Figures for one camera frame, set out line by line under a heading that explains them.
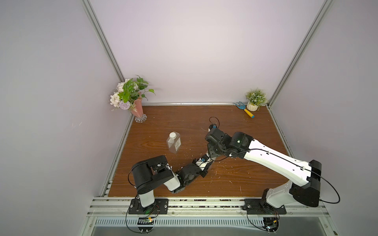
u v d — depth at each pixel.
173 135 0.84
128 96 0.84
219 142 0.52
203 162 0.71
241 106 1.19
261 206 0.66
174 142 0.88
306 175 0.40
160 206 0.73
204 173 0.75
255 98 1.06
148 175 0.48
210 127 0.66
